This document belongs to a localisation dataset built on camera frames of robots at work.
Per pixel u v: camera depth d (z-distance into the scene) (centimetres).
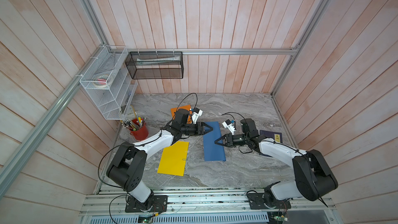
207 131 79
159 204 73
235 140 75
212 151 80
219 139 80
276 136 95
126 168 44
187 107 114
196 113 78
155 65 105
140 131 88
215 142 80
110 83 73
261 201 73
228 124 80
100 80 73
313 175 43
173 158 87
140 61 88
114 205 72
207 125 78
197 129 74
